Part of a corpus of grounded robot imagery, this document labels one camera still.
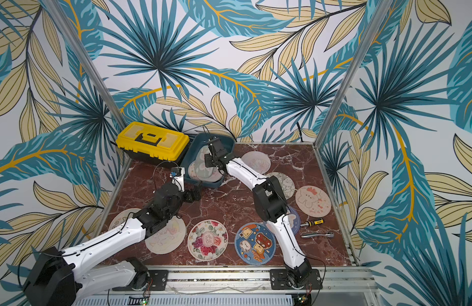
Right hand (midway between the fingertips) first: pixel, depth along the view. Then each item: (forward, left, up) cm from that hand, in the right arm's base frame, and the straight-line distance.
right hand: (210, 157), depth 99 cm
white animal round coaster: (-27, +41, -11) cm, 50 cm away
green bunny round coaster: (+4, +6, -6) cm, 10 cm away
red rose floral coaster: (-38, 0, -12) cm, 40 cm away
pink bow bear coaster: (-21, -52, -11) cm, 57 cm away
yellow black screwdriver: (-33, -48, -11) cm, 59 cm away
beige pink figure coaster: (-37, +18, -12) cm, 43 cm away
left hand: (-21, +6, +7) cm, 22 cm away
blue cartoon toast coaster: (-40, -21, -12) cm, 47 cm away
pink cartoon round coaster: (-3, +7, -8) cm, 11 cm away
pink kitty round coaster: (+5, -27, -10) cm, 29 cm away
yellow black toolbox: (+2, +23, +6) cm, 24 cm away
